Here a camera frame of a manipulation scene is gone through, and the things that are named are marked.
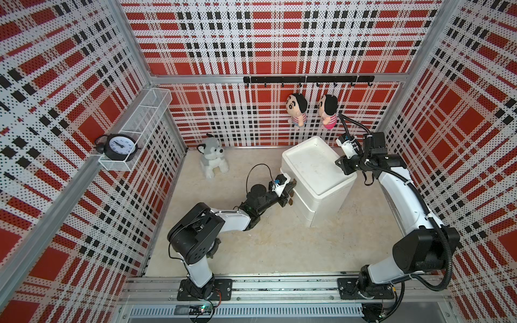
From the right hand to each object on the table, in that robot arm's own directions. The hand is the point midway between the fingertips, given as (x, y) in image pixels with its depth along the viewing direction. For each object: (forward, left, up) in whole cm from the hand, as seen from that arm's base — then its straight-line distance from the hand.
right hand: (342, 160), depth 81 cm
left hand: (-6, +19, -7) cm, 21 cm away
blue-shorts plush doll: (+26, +18, +9) cm, 32 cm away
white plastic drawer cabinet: (-10, +10, -2) cm, 14 cm away
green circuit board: (-49, +53, -24) cm, 76 cm away
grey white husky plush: (+12, +60, -12) cm, 62 cm away
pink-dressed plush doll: (+26, +2, +6) cm, 27 cm away
